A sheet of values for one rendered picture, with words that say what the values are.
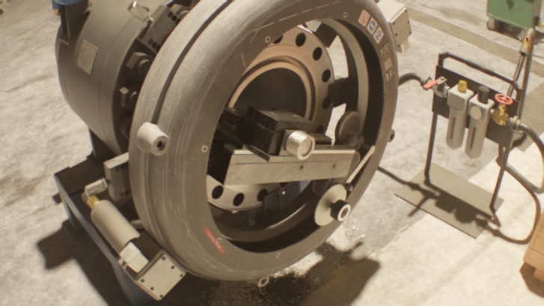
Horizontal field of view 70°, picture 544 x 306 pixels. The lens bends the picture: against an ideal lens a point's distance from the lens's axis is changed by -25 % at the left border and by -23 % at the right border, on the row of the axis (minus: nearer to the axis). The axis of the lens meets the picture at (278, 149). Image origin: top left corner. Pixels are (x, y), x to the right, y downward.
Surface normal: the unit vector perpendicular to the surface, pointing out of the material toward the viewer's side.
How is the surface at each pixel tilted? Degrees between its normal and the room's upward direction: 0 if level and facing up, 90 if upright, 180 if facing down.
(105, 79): 67
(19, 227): 0
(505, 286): 0
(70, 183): 0
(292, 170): 90
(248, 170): 90
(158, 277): 90
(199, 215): 90
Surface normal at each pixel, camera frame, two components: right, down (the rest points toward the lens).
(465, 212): -0.02, -0.84
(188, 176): 0.69, 0.38
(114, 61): -0.62, -0.13
